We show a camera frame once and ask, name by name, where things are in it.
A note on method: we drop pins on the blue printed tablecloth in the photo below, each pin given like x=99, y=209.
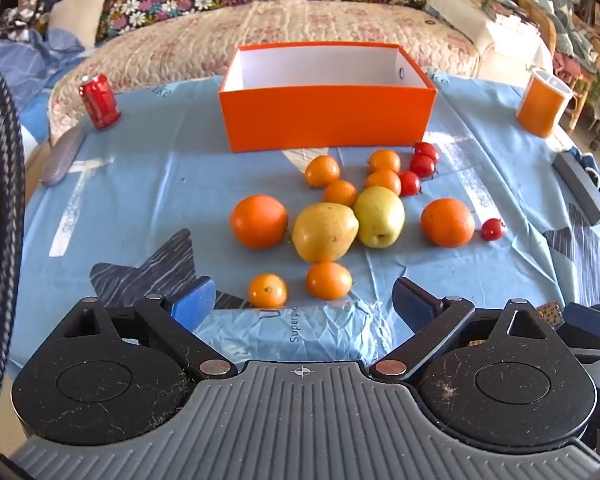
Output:
x=155, y=200

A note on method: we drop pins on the yellow green apple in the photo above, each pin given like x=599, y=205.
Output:
x=380, y=217

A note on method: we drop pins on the dark grey rectangular box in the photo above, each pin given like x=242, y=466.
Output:
x=577, y=185

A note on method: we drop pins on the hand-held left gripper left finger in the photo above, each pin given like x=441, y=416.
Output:
x=195, y=302

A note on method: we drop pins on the black white patterned cloth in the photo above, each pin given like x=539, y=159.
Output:
x=10, y=20

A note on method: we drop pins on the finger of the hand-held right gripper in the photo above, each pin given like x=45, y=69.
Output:
x=587, y=321

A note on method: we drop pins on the light blue checked sheet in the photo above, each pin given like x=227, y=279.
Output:
x=20, y=75

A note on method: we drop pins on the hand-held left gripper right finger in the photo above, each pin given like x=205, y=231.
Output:
x=415, y=302

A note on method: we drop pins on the grey oblong case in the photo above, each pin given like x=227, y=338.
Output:
x=62, y=160

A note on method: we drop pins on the wicker chair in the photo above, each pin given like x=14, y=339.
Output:
x=587, y=90

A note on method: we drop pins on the red soda can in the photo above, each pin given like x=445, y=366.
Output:
x=100, y=105

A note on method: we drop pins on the blue fabric item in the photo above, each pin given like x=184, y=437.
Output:
x=587, y=162

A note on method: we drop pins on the yellow pear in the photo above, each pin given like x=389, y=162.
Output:
x=325, y=234

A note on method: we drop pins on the pink quilted bedspread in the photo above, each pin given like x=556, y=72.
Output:
x=180, y=45

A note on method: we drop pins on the orange plastic cup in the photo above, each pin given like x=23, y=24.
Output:
x=540, y=110

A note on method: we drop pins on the white cloth cover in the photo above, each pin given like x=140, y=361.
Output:
x=500, y=50

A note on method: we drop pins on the small orange tangerine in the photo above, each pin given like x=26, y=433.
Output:
x=383, y=180
x=322, y=171
x=328, y=280
x=340, y=193

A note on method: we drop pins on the white pillow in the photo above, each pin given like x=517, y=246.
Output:
x=80, y=20

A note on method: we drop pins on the orange round tomato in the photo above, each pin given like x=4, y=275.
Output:
x=385, y=161

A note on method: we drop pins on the orange cardboard box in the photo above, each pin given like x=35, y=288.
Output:
x=330, y=115

